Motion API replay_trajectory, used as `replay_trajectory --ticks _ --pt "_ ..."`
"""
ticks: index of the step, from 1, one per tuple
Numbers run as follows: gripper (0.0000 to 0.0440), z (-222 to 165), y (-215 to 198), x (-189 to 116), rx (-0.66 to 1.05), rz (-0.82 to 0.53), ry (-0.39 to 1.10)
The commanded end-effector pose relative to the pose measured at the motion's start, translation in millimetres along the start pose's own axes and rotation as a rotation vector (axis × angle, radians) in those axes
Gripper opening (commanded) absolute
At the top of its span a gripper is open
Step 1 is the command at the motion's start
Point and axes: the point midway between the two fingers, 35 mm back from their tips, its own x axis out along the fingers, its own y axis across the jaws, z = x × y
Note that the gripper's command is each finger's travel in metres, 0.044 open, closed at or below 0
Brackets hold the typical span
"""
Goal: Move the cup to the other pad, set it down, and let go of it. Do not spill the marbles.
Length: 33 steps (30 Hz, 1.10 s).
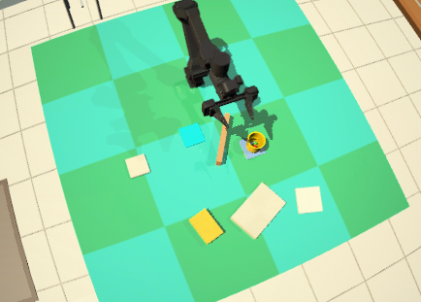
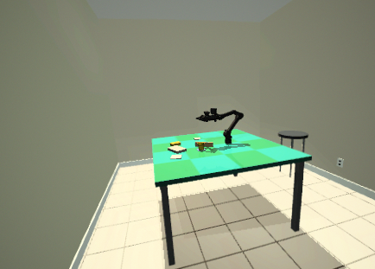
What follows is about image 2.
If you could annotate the yellow cup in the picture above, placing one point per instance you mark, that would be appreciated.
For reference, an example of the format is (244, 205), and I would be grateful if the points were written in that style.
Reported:
(201, 146)

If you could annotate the tan wooden plank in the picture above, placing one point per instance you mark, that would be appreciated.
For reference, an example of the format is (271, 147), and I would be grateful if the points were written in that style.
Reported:
(207, 144)

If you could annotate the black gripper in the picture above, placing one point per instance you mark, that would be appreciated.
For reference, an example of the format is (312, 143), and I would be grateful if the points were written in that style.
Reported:
(204, 118)

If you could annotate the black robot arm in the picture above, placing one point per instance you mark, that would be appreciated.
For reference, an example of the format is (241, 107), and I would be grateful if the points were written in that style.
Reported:
(226, 133)

